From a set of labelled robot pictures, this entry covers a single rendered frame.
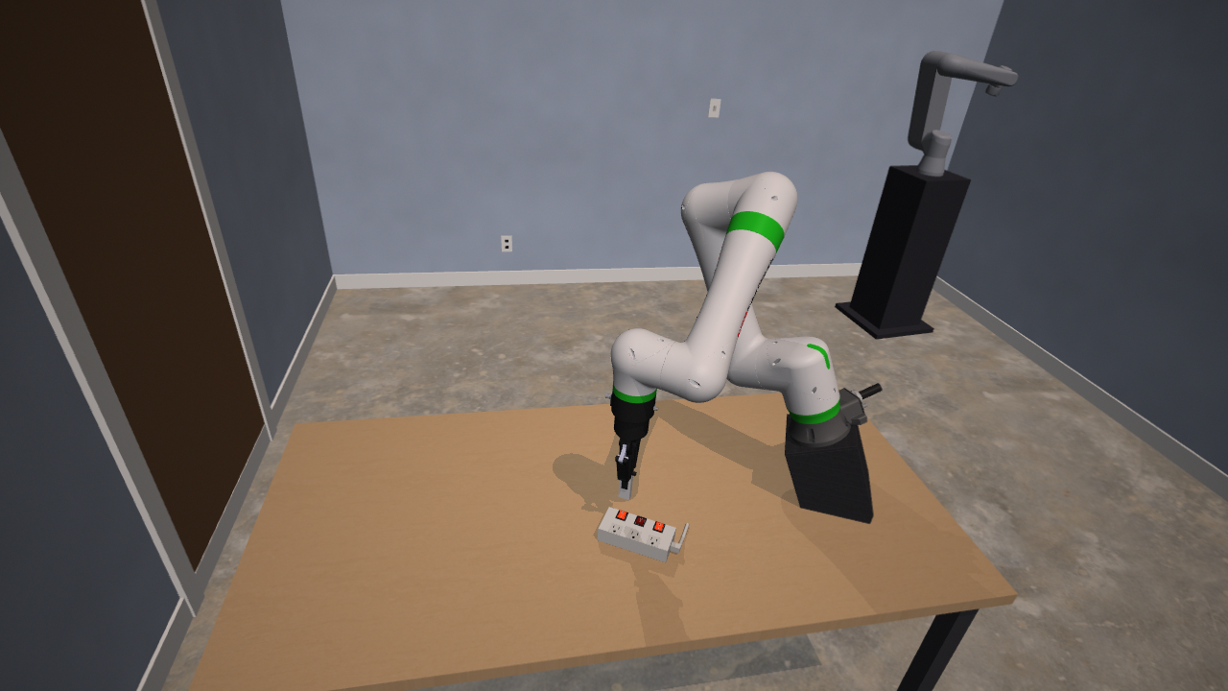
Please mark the white power strip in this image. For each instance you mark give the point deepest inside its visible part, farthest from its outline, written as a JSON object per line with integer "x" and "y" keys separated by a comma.
{"x": 639, "y": 535}

